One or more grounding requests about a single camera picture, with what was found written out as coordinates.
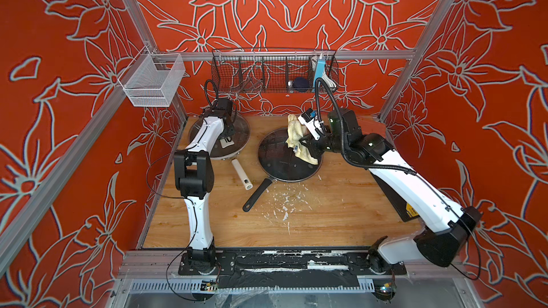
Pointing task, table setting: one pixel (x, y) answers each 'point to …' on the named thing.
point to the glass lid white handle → (240, 137)
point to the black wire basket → (268, 70)
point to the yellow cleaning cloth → (295, 130)
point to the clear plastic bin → (152, 80)
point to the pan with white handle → (239, 171)
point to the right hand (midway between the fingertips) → (296, 138)
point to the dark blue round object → (301, 84)
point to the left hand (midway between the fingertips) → (223, 131)
